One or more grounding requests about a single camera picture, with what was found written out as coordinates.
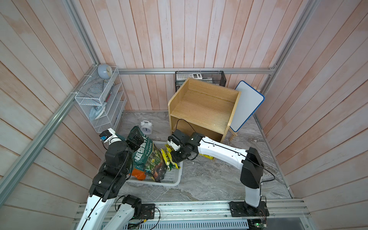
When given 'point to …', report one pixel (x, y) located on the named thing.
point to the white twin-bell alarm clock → (146, 127)
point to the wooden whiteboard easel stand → (234, 134)
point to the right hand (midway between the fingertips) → (173, 159)
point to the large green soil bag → (147, 160)
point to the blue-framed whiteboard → (249, 101)
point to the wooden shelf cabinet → (198, 107)
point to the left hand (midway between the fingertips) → (133, 135)
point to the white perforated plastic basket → (172, 178)
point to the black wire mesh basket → (214, 77)
